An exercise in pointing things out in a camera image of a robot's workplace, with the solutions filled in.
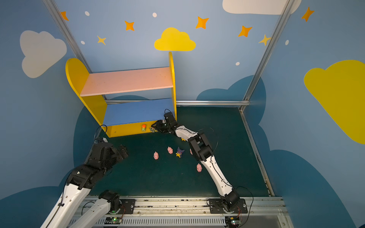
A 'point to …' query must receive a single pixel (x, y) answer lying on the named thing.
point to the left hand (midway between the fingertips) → (123, 150)
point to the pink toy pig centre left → (170, 150)
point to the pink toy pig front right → (199, 167)
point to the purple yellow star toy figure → (178, 154)
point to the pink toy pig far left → (156, 156)
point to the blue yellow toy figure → (182, 139)
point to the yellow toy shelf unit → (124, 119)
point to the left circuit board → (113, 220)
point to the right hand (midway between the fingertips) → (153, 125)
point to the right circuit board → (232, 220)
